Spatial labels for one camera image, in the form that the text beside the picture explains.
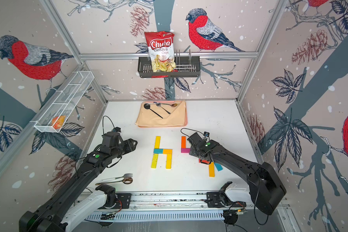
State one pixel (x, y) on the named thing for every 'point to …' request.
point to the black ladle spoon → (147, 106)
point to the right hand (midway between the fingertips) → (198, 151)
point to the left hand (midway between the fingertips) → (136, 140)
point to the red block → (203, 161)
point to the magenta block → (185, 150)
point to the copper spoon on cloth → (172, 105)
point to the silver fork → (126, 175)
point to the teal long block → (218, 166)
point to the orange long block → (211, 170)
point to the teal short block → (158, 151)
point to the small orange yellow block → (166, 151)
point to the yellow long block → (168, 161)
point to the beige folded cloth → (166, 115)
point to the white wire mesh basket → (59, 115)
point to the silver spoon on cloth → (158, 104)
